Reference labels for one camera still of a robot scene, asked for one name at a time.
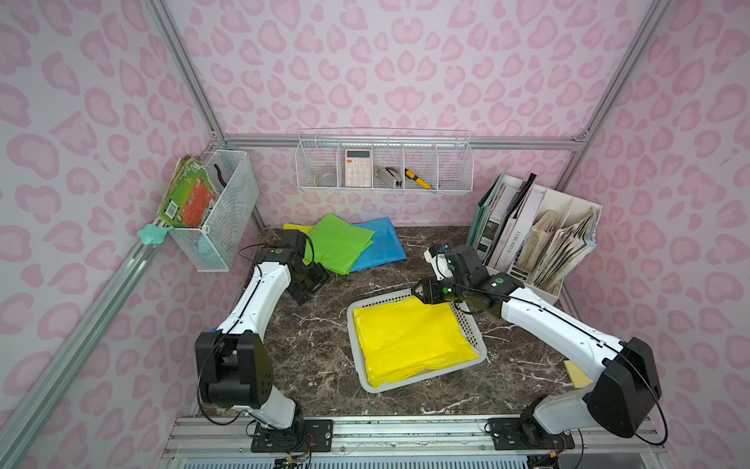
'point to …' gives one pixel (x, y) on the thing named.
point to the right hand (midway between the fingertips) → (416, 289)
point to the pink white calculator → (357, 167)
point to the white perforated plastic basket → (464, 319)
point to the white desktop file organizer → (516, 207)
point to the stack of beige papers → (554, 253)
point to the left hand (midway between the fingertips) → (320, 280)
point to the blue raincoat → (387, 247)
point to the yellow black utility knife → (418, 180)
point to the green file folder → (482, 211)
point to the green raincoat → (339, 245)
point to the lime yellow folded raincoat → (294, 227)
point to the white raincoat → (378, 377)
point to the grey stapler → (390, 176)
